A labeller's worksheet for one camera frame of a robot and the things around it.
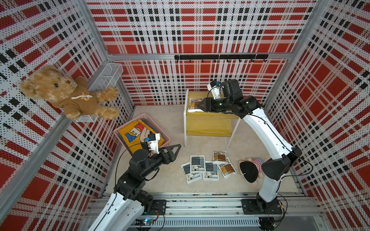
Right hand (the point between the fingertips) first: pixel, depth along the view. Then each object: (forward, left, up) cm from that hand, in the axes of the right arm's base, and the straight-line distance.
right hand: (203, 105), depth 71 cm
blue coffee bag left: (-24, +7, -35) cm, 43 cm away
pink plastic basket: (-2, +24, -29) cm, 38 cm away
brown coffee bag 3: (-20, -14, -33) cm, 42 cm away
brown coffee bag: (+3, +5, -1) cm, 6 cm away
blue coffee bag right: (-22, -5, -35) cm, 41 cm away
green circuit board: (-46, +29, -35) cm, 64 cm away
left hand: (-17, +12, -11) cm, 24 cm away
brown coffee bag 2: (-11, -11, -35) cm, 38 cm away
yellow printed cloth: (+2, +45, -28) cm, 53 cm away
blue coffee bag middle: (-16, +3, -34) cm, 38 cm away
